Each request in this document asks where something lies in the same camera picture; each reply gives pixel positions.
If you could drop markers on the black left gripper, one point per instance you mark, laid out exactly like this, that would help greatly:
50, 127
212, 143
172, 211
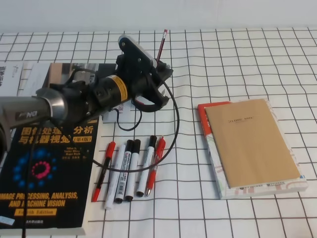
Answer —
142, 84

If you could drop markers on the dark red pencil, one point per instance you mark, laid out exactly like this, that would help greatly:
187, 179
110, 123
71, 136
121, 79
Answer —
161, 44

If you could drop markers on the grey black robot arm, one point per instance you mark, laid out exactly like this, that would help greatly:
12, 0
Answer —
71, 102

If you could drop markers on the black pen holder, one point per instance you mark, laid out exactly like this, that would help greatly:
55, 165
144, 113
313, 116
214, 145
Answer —
164, 71

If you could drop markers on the red retractable ballpoint pen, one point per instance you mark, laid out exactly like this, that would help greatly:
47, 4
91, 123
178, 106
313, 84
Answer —
157, 158

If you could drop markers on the red black fineliner pen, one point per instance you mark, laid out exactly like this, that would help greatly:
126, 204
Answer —
108, 158

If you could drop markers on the white marker black caps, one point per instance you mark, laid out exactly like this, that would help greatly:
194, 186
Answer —
147, 162

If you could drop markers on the white paint marker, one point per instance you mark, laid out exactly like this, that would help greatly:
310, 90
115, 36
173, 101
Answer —
114, 179

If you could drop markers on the white red map-cover book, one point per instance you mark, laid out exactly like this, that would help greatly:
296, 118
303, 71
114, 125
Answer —
225, 192

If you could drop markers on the white paper sheet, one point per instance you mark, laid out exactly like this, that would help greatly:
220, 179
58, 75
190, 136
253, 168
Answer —
10, 73

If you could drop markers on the brown kraft notebook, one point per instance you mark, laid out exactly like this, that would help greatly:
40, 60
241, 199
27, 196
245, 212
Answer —
250, 145

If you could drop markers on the black image processing textbook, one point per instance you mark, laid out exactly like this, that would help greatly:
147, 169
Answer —
45, 182

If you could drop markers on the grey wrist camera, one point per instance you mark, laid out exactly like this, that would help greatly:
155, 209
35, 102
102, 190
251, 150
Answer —
135, 52

